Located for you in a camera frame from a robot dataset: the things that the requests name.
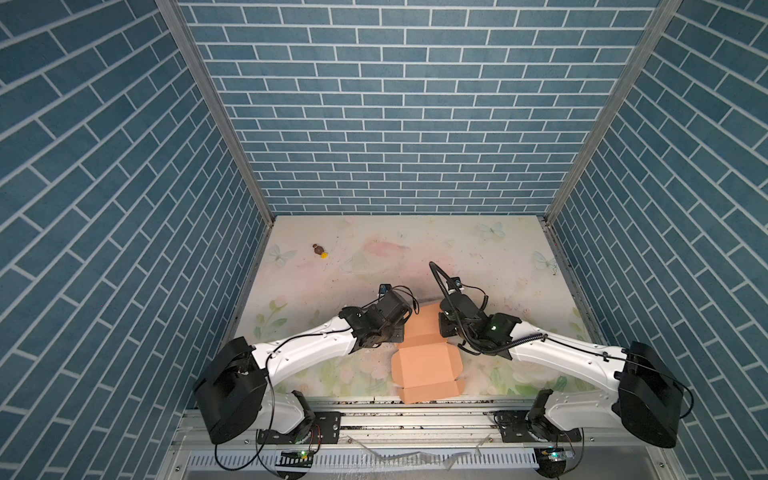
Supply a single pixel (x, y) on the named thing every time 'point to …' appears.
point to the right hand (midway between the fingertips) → (439, 311)
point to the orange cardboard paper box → (425, 365)
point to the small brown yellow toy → (319, 250)
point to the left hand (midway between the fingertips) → (400, 329)
